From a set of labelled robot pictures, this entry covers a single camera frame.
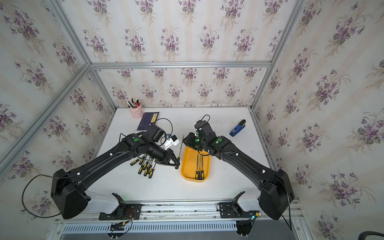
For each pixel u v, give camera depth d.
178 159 0.70
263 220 0.70
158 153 0.64
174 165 0.69
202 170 0.87
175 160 0.70
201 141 0.60
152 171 0.86
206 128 0.59
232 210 0.66
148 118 1.14
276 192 0.40
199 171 0.86
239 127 1.04
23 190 0.40
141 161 0.90
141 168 0.87
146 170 0.86
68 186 0.39
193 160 0.91
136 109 1.06
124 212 0.70
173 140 0.69
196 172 0.86
